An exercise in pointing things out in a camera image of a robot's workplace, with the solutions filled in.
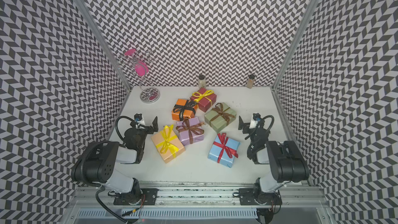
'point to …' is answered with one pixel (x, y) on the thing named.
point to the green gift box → (220, 117)
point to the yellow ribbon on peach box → (166, 133)
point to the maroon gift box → (204, 98)
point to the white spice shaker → (201, 81)
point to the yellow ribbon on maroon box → (207, 93)
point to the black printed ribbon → (189, 104)
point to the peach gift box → (168, 156)
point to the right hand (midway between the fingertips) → (247, 117)
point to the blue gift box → (223, 150)
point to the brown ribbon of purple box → (195, 128)
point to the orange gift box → (187, 112)
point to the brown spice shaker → (250, 81)
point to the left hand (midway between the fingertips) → (149, 117)
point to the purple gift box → (184, 135)
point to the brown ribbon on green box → (219, 110)
